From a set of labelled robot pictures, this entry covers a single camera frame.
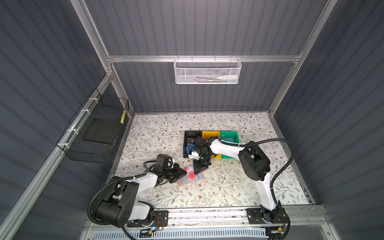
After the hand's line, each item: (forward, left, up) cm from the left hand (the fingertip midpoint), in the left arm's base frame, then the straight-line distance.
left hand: (187, 172), depth 87 cm
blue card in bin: (+17, -2, -1) cm, 18 cm away
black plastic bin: (+23, -2, 0) cm, 23 cm away
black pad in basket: (+11, +40, +28) cm, 50 cm away
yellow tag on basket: (+23, +35, +24) cm, 48 cm away
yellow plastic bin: (+23, -14, +5) cm, 28 cm away
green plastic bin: (+26, -34, -3) cm, 43 cm away
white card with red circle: (+1, -2, -1) cm, 2 cm away
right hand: (0, -6, -2) cm, 6 cm away
